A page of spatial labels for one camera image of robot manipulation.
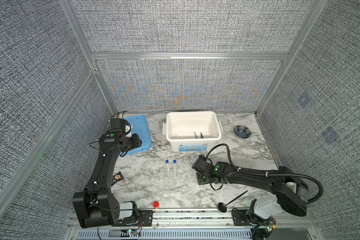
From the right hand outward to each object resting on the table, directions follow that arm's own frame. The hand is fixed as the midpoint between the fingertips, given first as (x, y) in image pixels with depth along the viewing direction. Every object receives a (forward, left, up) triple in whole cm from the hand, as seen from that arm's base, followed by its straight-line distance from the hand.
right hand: (199, 178), depth 84 cm
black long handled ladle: (-14, -11, -3) cm, 18 cm away
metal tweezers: (+32, 0, -2) cm, 32 cm away
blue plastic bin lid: (+40, +41, 0) cm, 58 cm away
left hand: (+14, +34, +16) cm, 40 cm away
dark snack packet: (+1, +48, 0) cm, 48 cm away
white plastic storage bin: (+34, +2, 0) cm, 34 cm away
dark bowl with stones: (+33, -33, 0) cm, 47 cm away
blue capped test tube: (+3, +14, +13) cm, 19 cm away
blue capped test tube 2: (+3, +17, +13) cm, 22 cm away
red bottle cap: (-13, +23, -1) cm, 27 cm away
